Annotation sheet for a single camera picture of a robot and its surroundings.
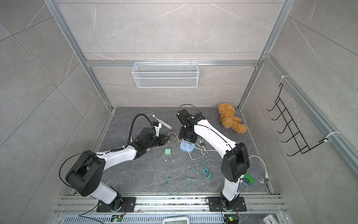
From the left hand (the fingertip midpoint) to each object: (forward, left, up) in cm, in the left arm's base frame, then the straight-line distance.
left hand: (172, 135), depth 87 cm
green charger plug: (-6, +4, -10) cm, 12 cm away
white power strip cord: (-22, -59, -17) cm, 65 cm away
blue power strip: (-2, -7, -10) cm, 13 cm away
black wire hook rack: (-21, -57, +21) cm, 65 cm away
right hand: (-3, -8, +1) cm, 9 cm away
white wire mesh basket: (+43, +4, +16) cm, 46 cm away
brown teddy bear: (+23, -41, -5) cm, 47 cm away
